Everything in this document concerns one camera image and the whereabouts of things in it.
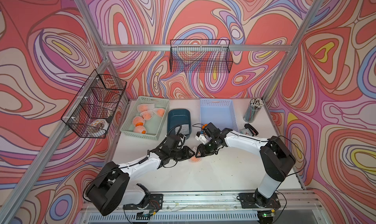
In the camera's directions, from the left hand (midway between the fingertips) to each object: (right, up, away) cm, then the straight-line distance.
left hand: (196, 155), depth 81 cm
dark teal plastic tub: (-14, +21, +27) cm, 37 cm away
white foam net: (-7, +13, +15) cm, 21 cm away
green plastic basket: (-29, +14, +23) cm, 40 cm away
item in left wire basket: (-48, +18, -10) cm, 53 cm away
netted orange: (-26, +25, +23) cm, 43 cm away
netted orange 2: (-34, +22, +21) cm, 45 cm away
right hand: (+2, -3, +2) cm, 5 cm away
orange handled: (+4, +17, -8) cm, 19 cm away
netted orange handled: (-1, -3, +1) cm, 3 cm away
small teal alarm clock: (+35, +11, +17) cm, 41 cm away
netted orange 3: (-39, +19, +17) cm, 46 cm away
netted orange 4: (-36, +13, +12) cm, 40 cm away
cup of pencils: (+39, +30, +12) cm, 50 cm away
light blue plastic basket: (+20, +25, +32) cm, 45 cm away
